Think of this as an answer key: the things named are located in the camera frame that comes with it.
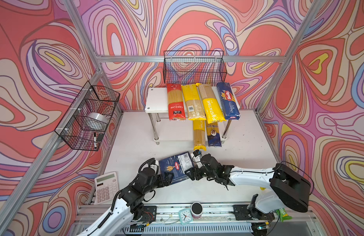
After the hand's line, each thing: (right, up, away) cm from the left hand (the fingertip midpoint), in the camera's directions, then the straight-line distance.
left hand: (169, 177), depth 80 cm
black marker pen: (-36, +21, -9) cm, 43 cm away
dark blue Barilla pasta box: (+4, +6, +2) cm, 7 cm away
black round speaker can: (+14, -12, -10) cm, 21 cm away
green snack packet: (+57, -16, -9) cm, 60 cm away
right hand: (+12, +1, +3) cm, 12 cm away
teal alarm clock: (+9, -16, -10) cm, 20 cm away
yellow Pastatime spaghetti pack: (+18, +22, +13) cm, 31 cm away
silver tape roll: (-36, +32, -8) cm, 49 cm away
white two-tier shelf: (-5, +26, +19) cm, 33 cm away
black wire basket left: (-43, +29, -7) cm, 53 cm away
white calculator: (-35, -5, 0) cm, 36 cm away
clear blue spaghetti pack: (+27, +22, +13) cm, 38 cm away
